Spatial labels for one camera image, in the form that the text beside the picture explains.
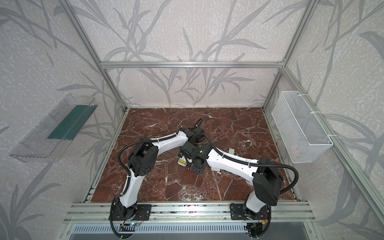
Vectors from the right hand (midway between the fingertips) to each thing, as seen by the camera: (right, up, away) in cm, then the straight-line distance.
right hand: (198, 159), depth 82 cm
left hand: (-4, +4, +14) cm, 15 cm away
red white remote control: (-10, -3, +7) cm, 13 cm away
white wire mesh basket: (+45, +15, -21) cm, 51 cm away
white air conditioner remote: (+10, -7, +5) cm, 13 cm away
